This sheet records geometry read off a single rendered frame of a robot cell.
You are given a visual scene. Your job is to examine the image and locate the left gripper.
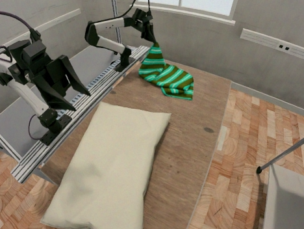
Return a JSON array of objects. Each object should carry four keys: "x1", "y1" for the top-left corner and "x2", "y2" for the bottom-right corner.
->
[{"x1": 136, "y1": 22, "x2": 156, "y2": 44}]

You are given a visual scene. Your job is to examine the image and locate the grey vertical metal post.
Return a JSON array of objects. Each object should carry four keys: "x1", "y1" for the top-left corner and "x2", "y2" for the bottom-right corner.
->
[{"x1": 0, "y1": 0, "x2": 122, "y2": 151}]

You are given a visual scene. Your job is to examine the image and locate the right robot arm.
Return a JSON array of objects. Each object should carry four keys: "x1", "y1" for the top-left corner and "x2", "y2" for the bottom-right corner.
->
[{"x1": 0, "y1": 30, "x2": 72, "y2": 146}]

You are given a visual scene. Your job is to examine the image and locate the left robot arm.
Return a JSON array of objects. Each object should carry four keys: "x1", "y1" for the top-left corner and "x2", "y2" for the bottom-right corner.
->
[{"x1": 86, "y1": 8, "x2": 153, "y2": 72}]

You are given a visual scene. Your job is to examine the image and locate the cream pillow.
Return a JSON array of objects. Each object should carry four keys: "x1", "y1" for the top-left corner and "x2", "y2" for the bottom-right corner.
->
[{"x1": 40, "y1": 101, "x2": 171, "y2": 229}]

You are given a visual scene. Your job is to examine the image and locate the green striped pillowcase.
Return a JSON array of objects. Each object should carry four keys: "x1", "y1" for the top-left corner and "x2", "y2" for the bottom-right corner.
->
[{"x1": 139, "y1": 42, "x2": 194, "y2": 100}]

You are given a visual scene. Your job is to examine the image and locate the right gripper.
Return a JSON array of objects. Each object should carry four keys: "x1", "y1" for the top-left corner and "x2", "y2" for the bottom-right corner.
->
[{"x1": 32, "y1": 55, "x2": 91, "y2": 112}]

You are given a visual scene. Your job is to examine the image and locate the white slotted crossbar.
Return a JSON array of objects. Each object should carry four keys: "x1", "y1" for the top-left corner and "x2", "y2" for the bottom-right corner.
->
[{"x1": 10, "y1": 46, "x2": 150, "y2": 184}]

